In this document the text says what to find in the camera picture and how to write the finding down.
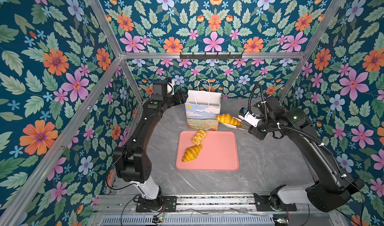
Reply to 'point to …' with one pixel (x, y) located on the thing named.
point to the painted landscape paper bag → (202, 107)
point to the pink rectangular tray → (220, 151)
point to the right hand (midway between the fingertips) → (252, 126)
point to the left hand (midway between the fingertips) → (185, 91)
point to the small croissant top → (198, 137)
